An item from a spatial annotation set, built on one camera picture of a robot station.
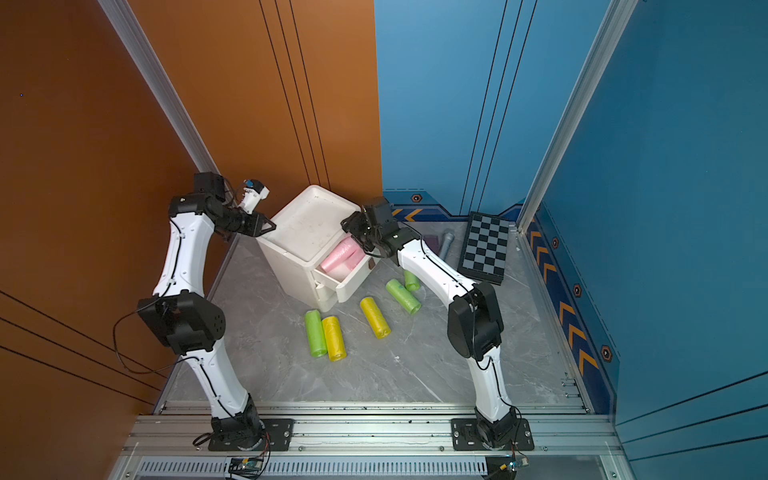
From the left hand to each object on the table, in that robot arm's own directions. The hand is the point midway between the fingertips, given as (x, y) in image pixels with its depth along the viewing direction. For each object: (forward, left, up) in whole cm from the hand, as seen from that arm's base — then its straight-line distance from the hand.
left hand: (270, 220), depth 86 cm
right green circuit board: (-55, -65, -26) cm, 89 cm away
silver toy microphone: (+14, -56, -23) cm, 62 cm away
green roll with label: (-11, -40, -24) cm, 48 cm away
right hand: (-1, -22, -1) cm, 22 cm away
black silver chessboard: (+10, -69, -23) cm, 73 cm away
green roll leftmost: (-27, -14, -23) cm, 38 cm away
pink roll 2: (-9, -25, -7) cm, 27 cm away
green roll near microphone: (-6, -42, -23) cm, 48 cm away
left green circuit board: (-56, -1, -29) cm, 63 cm away
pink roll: (-8, -20, -5) cm, 22 cm away
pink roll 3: (-12, -20, -9) cm, 25 cm away
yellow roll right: (-19, -30, -23) cm, 42 cm away
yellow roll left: (-26, -19, -23) cm, 39 cm away
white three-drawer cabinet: (-12, -15, -2) cm, 19 cm away
